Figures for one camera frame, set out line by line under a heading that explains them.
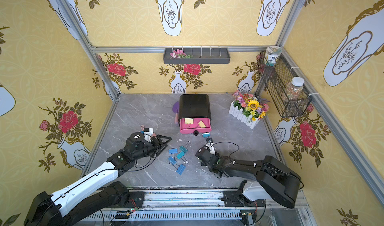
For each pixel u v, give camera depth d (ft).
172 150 2.98
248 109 2.96
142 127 3.31
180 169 2.69
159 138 2.31
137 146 1.99
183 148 2.97
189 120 2.88
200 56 3.03
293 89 2.14
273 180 1.39
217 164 2.05
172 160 2.83
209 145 2.50
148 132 2.44
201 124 2.85
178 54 2.87
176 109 3.70
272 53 2.76
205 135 3.19
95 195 1.86
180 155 2.88
